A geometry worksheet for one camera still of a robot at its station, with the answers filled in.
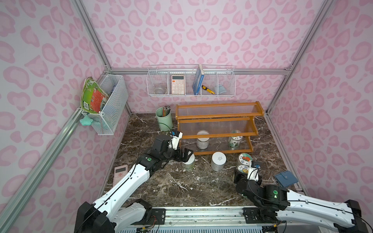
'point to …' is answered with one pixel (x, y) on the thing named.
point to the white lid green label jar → (189, 165)
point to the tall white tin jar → (218, 161)
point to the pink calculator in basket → (178, 84)
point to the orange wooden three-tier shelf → (219, 128)
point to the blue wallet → (285, 178)
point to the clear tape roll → (160, 91)
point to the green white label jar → (234, 141)
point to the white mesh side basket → (105, 123)
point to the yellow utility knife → (204, 88)
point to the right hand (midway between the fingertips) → (239, 172)
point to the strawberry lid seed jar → (244, 158)
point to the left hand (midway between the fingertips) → (185, 147)
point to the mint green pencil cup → (165, 123)
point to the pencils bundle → (166, 110)
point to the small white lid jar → (203, 143)
